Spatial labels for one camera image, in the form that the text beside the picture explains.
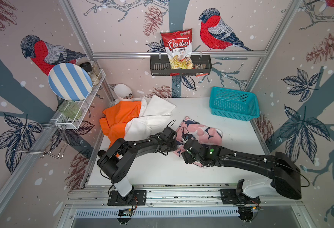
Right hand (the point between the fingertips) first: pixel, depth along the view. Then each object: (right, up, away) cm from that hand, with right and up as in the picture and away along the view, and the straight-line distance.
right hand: (187, 151), depth 82 cm
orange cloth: (-51, +19, +23) cm, 59 cm away
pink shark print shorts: (+4, +10, +21) cm, 23 cm away
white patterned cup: (-48, +38, +31) cm, 69 cm away
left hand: (-5, +2, +9) cm, 10 cm away
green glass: (-61, +25, -12) cm, 67 cm away
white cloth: (-22, +22, +25) cm, 39 cm away
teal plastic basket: (+49, +29, +35) cm, 67 cm away
